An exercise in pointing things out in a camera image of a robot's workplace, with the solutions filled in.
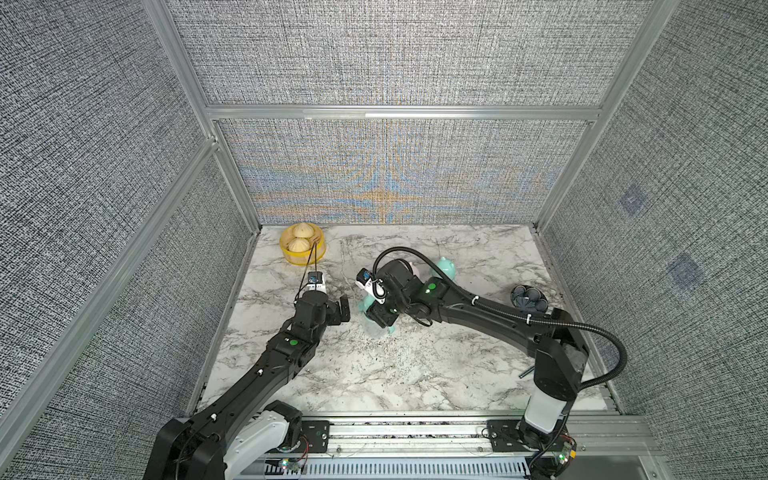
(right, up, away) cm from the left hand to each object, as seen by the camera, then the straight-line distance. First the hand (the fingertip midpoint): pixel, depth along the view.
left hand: (335, 293), depth 83 cm
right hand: (+11, 0, -2) cm, 11 cm away
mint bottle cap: (+9, -1, -6) cm, 11 cm away
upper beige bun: (-16, +20, +26) cm, 36 cm away
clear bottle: (+11, -12, +8) cm, 18 cm away
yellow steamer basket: (-16, +10, +23) cm, 30 cm away
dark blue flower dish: (+60, -3, +12) cm, 61 cm away
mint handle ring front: (+15, -7, -11) cm, 20 cm away
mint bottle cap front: (+32, +7, +2) cm, 33 cm away
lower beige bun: (-17, +14, +24) cm, 33 cm away
